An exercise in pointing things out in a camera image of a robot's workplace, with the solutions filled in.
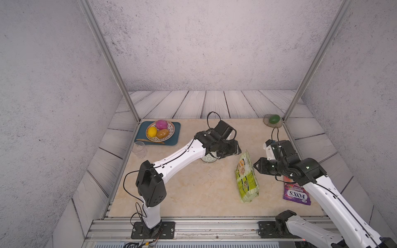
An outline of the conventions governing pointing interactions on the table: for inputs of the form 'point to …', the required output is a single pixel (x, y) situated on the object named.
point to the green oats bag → (246, 179)
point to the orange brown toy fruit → (162, 134)
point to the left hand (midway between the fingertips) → (242, 154)
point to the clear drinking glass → (139, 149)
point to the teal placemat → (175, 140)
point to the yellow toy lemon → (152, 132)
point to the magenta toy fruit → (161, 124)
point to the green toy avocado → (274, 119)
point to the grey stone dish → (266, 121)
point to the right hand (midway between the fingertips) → (257, 165)
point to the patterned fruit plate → (170, 127)
